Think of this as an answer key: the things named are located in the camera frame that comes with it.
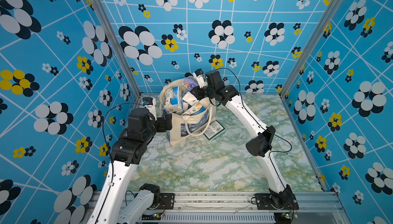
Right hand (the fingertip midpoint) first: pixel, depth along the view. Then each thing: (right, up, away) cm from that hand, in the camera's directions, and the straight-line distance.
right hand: (194, 89), depth 84 cm
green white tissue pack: (+12, -24, +10) cm, 29 cm away
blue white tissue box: (0, -11, -1) cm, 12 cm away
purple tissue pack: (-3, +3, +1) cm, 4 cm away
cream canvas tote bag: (-5, -21, -7) cm, 22 cm away
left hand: (-13, -13, -16) cm, 24 cm away
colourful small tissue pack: (-12, -4, -2) cm, 13 cm away
